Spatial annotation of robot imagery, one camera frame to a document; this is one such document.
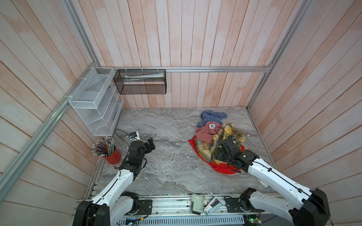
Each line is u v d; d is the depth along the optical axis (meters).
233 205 0.73
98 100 0.67
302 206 0.40
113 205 0.46
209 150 0.84
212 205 0.72
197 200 0.74
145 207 0.73
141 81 1.03
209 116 1.09
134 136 0.73
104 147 0.83
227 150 0.61
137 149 0.63
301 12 0.70
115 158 0.84
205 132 0.95
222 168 0.82
